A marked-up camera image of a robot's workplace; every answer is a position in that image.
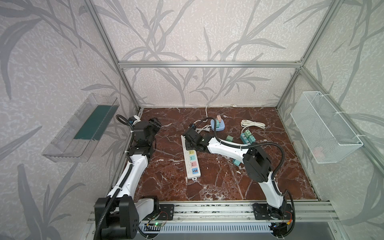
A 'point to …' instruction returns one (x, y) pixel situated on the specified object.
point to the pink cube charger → (219, 117)
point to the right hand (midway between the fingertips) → (188, 138)
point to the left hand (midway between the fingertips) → (157, 115)
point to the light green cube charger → (229, 138)
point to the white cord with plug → (205, 128)
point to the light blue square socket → (222, 125)
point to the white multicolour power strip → (192, 161)
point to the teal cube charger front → (251, 139)
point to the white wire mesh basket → (326, 136)
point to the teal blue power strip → (245, 139)
